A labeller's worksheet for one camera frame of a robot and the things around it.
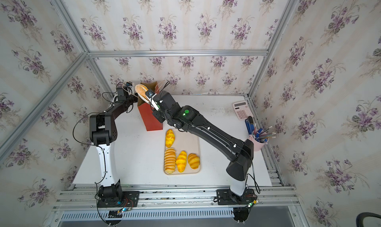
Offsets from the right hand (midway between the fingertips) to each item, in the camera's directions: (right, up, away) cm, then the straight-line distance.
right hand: (161, 105), depth 71 cm
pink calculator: (+53, -3, +39) cm, 66 cm away
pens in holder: (+56, -18, +15) cm, 61 cm away
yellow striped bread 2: (+9, -32, +13) cm, 35 cm away
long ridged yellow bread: (+2, -31, +12) cm, 34 cm away
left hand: (-24, +9, +37) cm, 45 cm away
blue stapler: (+54, -12, +28) cm, 62 cm away
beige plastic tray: (+13, -23, +22) cm, 34 cm away
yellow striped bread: (+1, -20, +22) cm, 30 cm away
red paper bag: (-11, -10, +20) cm, 25 cm away
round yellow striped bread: (+16, -31, +11) cm, 37 cm away
